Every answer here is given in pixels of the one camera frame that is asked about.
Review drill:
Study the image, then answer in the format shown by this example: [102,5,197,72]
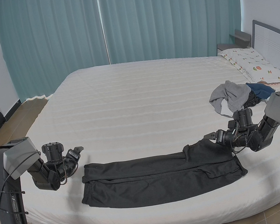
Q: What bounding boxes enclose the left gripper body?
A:
[59,148,84,177]

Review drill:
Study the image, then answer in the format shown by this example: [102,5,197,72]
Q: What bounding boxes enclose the white printed pillow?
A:
[220,42,280,91]

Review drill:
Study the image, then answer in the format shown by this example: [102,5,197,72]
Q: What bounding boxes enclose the grey garment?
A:
[207,77,255,121]

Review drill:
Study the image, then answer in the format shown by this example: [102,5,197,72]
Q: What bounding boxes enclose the dark blue garment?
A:
[245,79,276,102]

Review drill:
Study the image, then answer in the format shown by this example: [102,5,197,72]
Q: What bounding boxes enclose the bed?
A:
[2,16,280,224]

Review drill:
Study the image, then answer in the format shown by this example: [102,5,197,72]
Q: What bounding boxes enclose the black shiny garment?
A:
[241,90,262,109]

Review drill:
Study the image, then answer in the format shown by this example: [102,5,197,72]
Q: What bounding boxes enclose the grey bedside table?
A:
[214,27,253,52]

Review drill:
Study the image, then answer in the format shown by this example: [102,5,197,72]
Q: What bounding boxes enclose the black T-shirt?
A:
[75,133,251,216]

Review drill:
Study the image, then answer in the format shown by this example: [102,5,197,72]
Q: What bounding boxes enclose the blue-green curtain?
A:
[0,0,114,104]
[98,0,249,71]

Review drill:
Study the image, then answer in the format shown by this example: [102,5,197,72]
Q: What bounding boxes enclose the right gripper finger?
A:
[203,131,219,141]

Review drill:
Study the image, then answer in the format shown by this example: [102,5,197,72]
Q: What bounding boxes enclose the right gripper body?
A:
[215,127,238,149]

